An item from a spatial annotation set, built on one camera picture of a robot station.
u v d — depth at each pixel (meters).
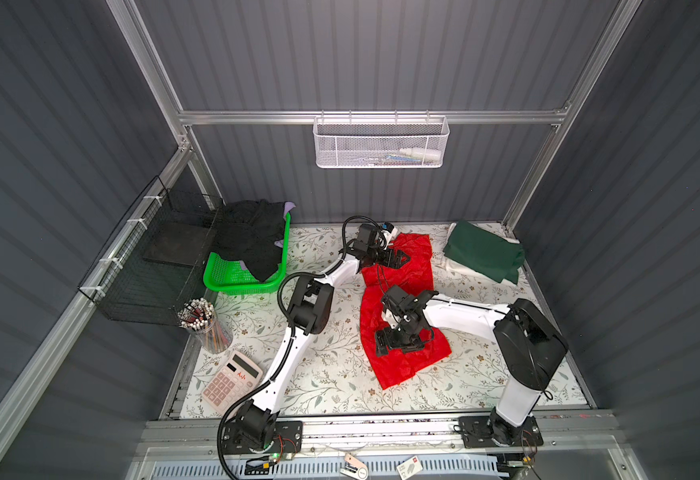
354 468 0.68
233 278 1.05
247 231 1.05
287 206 1.12
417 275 1.04
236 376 0.81
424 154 0.86
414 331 0.75
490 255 1.03
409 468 0.68
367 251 0.92
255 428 0.64
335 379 0.83
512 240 1.12
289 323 0.69
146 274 0.72
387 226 1.00
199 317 0.75
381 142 1.24
